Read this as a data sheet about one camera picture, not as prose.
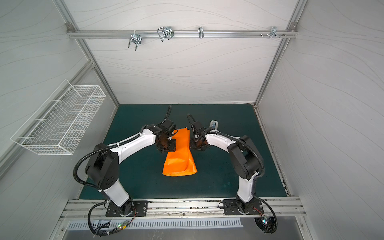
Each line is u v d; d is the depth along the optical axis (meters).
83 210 0.75
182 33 0.78
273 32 0.76
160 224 0.70
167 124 0.72
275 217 0.71
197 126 0.76
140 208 0.74
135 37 0.78
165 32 0.77
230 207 0.73
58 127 0.68
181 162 0.82
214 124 1.02
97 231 0.67
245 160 0.49
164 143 0.74
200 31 0.78
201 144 0.79
